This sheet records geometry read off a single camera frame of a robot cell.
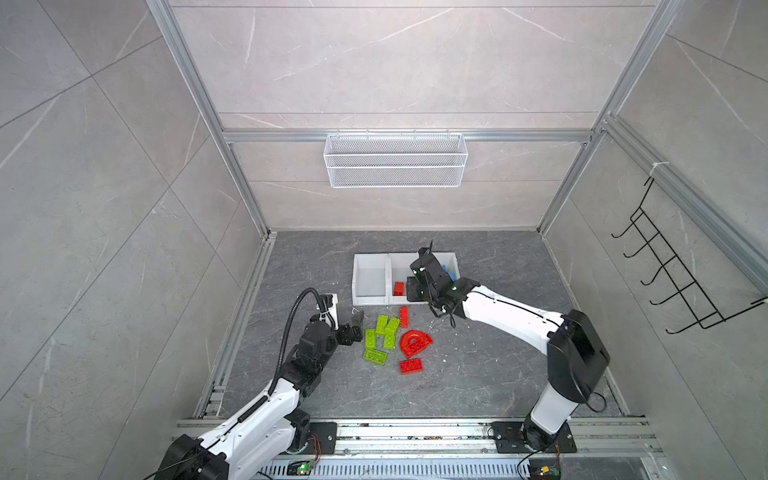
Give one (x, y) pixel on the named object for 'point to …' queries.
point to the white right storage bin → (449, 262)
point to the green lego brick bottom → (374, 356)
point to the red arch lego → (414, 342)
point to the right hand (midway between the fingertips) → (410, 283)
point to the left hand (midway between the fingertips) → (347, 306)
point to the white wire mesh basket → (395, 161)
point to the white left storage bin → (370, 279)
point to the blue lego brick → (452, 273)
